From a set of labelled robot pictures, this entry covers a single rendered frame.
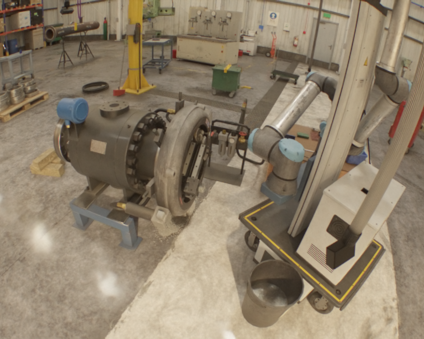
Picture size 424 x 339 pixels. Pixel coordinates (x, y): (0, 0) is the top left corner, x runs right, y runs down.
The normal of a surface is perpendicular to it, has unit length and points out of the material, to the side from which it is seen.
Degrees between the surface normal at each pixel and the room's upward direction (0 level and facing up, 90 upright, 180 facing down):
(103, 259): 0
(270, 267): 87
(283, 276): 87
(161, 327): 0
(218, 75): 90
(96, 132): 44
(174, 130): 33
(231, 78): 90
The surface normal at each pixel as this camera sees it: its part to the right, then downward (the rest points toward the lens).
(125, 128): -0.07, -0.43
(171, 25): -0.38, 0.50
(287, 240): 0.08, -0.82
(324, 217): -0.80, 0.29
